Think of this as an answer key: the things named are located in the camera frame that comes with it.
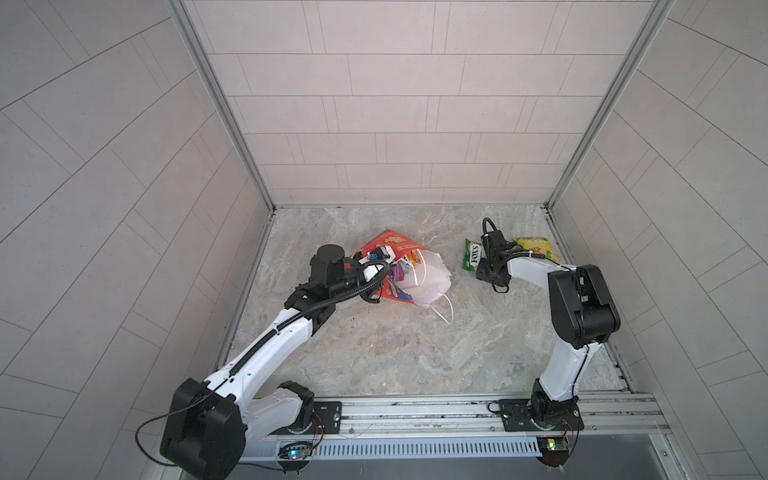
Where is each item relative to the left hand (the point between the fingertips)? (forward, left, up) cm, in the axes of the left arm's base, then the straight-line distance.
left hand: (398, 261), depth 73 cm
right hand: (+12, -29, -25) cm, 40 cm away
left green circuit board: (-38, +23, -20) cm, 48 cm away
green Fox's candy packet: (+16, -25, -21) cm, 36 cm away
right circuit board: (-37, -37, -23) cm, 57 cm away
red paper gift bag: (+7, -6, -19) cm, 21 cm away
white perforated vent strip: (-36, -7, -22) cm, 43 cm away
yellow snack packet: (+19, -47, -18) cm, 54 cm away
